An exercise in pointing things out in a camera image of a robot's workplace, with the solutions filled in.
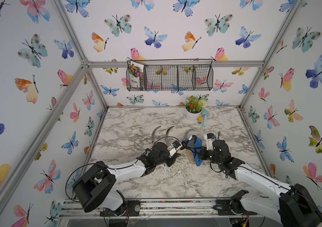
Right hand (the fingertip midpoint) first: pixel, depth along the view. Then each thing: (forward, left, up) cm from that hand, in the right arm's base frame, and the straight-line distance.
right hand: (197, 147), depth 84 cm
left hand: (-3, +10, -1) cm, 11 cm away
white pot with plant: (+31, 0, +2) cm, 31 cm away
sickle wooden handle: (+17, +29, -12) cm, 35 cm away
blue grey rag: (-6, 0, 0) cm, 6 cm away
